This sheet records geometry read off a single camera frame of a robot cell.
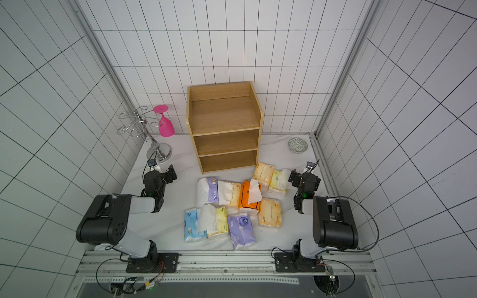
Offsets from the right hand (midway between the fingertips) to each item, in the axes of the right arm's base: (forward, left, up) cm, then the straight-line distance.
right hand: (298, 169), depth 94 cm
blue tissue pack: (-33, +49, -1) cm, 59 cm away
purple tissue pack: (-32, +28, -1) cm, 42 cm away
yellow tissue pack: (-7, +10, -3) cm, 12 cm away
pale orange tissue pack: (-23, +15, -2) cm, 28 cm away
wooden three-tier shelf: (+7, +36, +25) cm, 45 cm away
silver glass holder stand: (+9, +81, +22) cm, 85 cm away
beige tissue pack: (-15, +35, -2) cm, 38 cm away
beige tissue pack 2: (-3, +18, -2) cm, 18 cm away
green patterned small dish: (+22, -4, -6) cm, 23 cm away
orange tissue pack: (-16, +24, 0) cm, 29 cm away
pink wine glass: (+16, +72, +12) cm, 75 cm away
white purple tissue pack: (-15, +45, 0) cm, 48 cm away
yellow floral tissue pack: (-28, +40, +1) cm, 49 cm away
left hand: (-4, +70, 0) cm, 70 cm away
